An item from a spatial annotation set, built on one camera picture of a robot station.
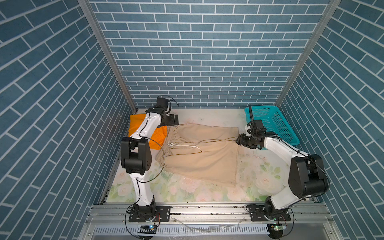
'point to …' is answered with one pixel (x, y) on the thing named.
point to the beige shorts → (206, 152)
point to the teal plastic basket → (274, 122)
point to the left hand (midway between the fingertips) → (171, 121)
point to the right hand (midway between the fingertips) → (239, 139)
